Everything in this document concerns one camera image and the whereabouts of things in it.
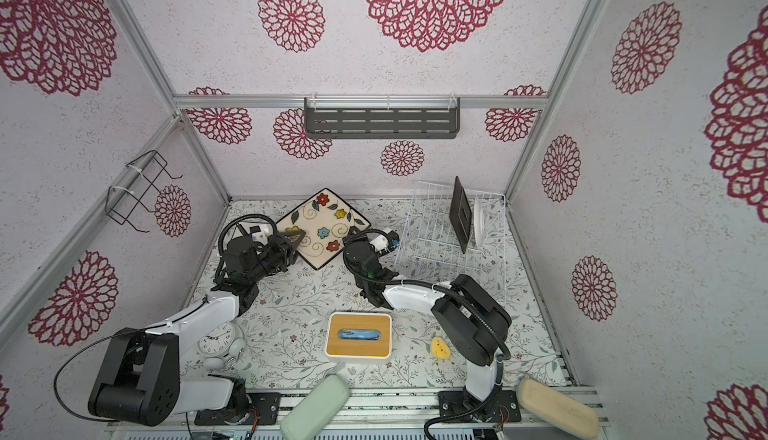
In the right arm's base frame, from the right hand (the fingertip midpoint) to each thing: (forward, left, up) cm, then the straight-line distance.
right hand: (345, 222), depth 84 cm
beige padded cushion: (-40, -55, -21) cm, 71 cm away
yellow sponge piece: (-27, -27, -21) cm, 43 cm away
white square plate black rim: (-5, +22, +2) cm, 23 cm away
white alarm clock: (-29, +32, -18) cm, 47 cm away
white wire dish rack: (+7, -26, -22) cm, 35 cm away
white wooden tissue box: (-24, -4, -22) cm, 33 cm away
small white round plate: (+11, -41, -11) cm, 44 cm away
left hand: (-4, +11, -3) cm, 12 cm away
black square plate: (+9, -34, -6) cm, 36 cm away
